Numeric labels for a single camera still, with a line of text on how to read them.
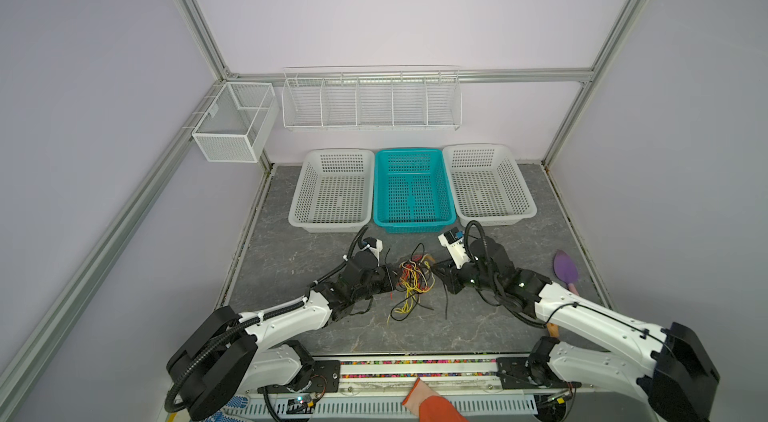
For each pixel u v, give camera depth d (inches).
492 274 23.4
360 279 25.3
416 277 31.1
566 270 36.1
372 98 38.7
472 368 30.2
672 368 15.7
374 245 30.9
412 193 44.0
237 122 40.0
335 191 44.1
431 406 27.4
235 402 27.8
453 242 27.3
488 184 45.4
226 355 16.2
